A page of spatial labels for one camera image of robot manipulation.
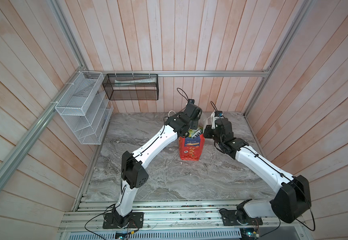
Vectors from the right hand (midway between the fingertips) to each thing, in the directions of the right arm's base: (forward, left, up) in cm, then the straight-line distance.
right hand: (206, 125), depth 83 cm
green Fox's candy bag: (-5, +8, -2) cm, 9 cm away
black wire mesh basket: (+36, +50, +1) cm, 61 cm away
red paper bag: (-9, +8, -11) cm, 16 cm away
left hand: (0, +8, +3) cm, 9 cm away
